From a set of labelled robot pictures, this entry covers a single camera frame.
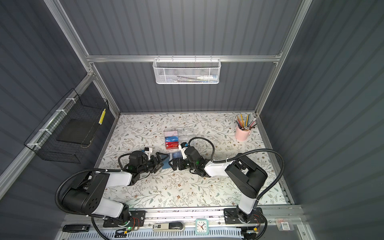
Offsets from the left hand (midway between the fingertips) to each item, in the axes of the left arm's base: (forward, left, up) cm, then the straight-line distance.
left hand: (166, 159), depth 89 cm
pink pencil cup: (+17, -51, -3) cm, 54 cm away
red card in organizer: (+12, -3, -3) cm, 13 cm away
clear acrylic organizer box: (+22, -10, -5) cm, 25 cm away
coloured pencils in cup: (+22, -52, +6) cm, 57 cm away
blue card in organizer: (+15, -2, 0) cm, 15 cm away
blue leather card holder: (+5, -4, -4) cm, 7 cm away
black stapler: (-32, +40, -4) cm, 51 cm away
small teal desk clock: (-35, -18, -3) cm, 40 cm away
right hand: (-3, -6, 0) cm, 6 cm away
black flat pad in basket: (+7, +42, +21) cm, 48 cm away
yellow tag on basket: (+17, +34, +20) cm, 43 cm away
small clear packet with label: (-36, -57, -2) cm, 67 cm away
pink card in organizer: (+18, -4, +2) cm, 18 cm away
